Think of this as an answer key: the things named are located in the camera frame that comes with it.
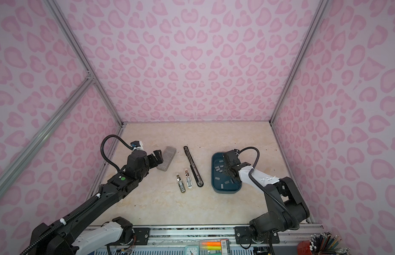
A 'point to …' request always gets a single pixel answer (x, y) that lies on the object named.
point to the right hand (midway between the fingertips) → (229, 168)
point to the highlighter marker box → (214, 247)
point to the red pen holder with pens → (323, 243)
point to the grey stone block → (168, 156)
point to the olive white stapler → (181, 185)
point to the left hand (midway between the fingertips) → (155, 151)
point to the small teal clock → (191, 250)
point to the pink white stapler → (188, 179)
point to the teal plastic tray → (221, 183)
